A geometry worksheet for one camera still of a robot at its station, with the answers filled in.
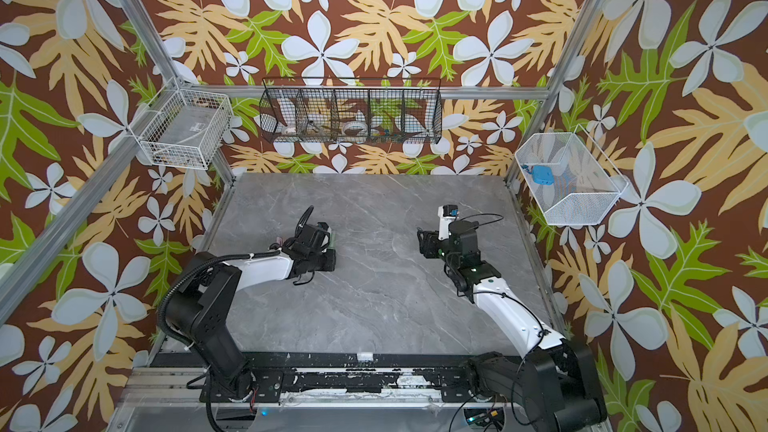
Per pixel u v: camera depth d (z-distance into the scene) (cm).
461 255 63
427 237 75
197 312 47
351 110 98
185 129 86
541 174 86
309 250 75
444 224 75
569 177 84
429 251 75
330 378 76
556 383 40
